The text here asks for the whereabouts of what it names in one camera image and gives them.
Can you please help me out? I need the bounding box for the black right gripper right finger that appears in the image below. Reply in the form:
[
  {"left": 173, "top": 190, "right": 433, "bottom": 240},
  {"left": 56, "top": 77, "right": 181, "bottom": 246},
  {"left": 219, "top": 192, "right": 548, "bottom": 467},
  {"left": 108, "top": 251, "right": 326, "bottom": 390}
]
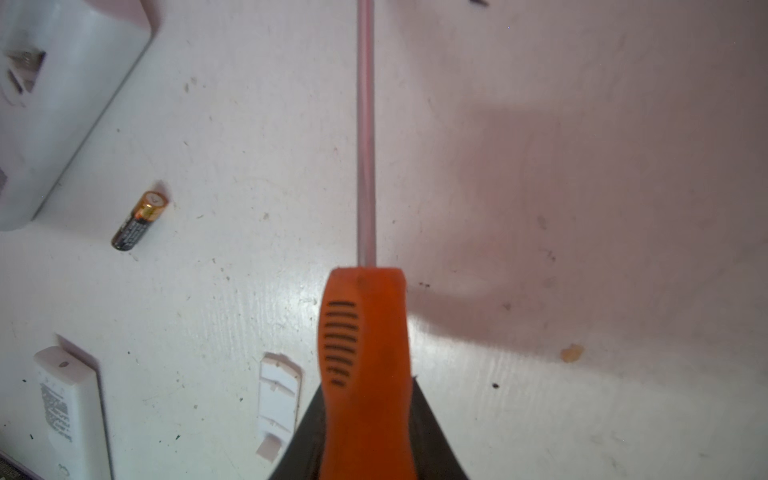
[{"left": 409, "top": 377, "right": 468, "bottom": 480}]

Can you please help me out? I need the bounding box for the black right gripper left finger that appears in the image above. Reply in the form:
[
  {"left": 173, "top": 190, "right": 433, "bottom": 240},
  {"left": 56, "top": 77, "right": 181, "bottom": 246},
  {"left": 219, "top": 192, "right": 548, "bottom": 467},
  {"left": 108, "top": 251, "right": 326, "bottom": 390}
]
[{"left": 269, "top": 388, "right": 326, "bottom": 480}]

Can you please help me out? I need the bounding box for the orange handled screwdriver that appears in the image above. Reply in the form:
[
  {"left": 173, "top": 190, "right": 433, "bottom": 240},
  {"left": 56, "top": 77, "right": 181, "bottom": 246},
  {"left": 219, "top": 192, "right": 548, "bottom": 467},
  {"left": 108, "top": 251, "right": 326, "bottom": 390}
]
[{"left": 318, "top": 1, "right": 417, "bottom": 479}]

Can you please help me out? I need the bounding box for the white battery cover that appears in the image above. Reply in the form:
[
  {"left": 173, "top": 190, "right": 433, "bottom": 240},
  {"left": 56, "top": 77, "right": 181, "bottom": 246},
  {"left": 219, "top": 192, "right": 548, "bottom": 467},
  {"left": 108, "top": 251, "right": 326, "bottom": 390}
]
[{"left": 256, "top": 353, "right": 302, "bottom": 463}]

